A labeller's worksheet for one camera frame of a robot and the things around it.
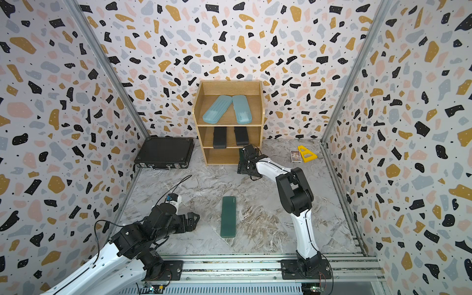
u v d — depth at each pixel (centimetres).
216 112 88
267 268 76
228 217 88
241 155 86
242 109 90
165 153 114
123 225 55
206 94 97
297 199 57
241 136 99
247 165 78
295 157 113
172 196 67
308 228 60
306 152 116
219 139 97
